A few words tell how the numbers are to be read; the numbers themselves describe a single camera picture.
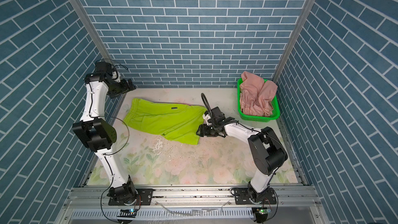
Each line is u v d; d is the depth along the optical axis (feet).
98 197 2.43
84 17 2.66
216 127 2.24
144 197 2.43
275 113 3.23
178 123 3.25
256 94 3.70
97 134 1.80
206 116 2.82
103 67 2.27
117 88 2.52
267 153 1.54
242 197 2.41
